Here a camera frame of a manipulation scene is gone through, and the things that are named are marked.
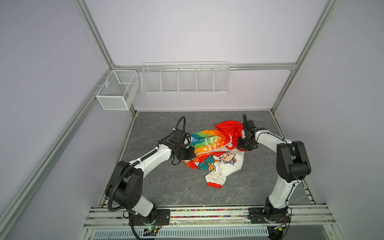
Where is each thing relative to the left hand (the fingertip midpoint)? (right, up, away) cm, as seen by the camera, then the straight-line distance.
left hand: (195, 157), depth 85 cm
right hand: (+30, +4, +12) cm, 33 cm away
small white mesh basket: (-53, +43, +17) cm, 70 cm away
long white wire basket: (-7, +50, +15) cm, 53 cm away
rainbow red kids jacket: (+13, +3, +9) cm, 17 cm away
